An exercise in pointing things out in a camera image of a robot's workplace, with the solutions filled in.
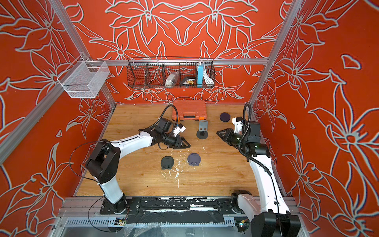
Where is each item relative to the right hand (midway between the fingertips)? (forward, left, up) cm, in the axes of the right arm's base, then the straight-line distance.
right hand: (216, 132), depth 74 cm
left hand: (-2, +14, -12) cm, 19 cm away
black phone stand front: (-6, +28, -24) cm, 37 cm away
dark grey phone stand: (+16, +5, -25) cm, 30 cm away
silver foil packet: (+35, +25, +7) cm, 44 cm away
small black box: (+32, +14, +10) cm, 36 cm away
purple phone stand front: (-4, +11, -23) cm, 25 cm away
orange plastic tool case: (+38, +14, -22) cm, 46 cm away
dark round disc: (+31, -13, -23) cm, 40 cm away
